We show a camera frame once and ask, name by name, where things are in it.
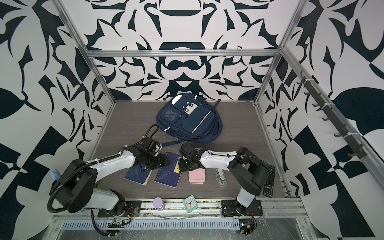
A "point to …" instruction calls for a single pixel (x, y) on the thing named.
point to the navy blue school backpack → (188, 116)
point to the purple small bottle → (158, 203)
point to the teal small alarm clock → (190, 203)
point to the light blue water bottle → (55, 174)
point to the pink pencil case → (197, 176)
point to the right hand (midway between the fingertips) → (178, 166)
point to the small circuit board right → (246, 226)
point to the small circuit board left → (118, 223)
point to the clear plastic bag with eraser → (221, 177)
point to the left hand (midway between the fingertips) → (165, 162)
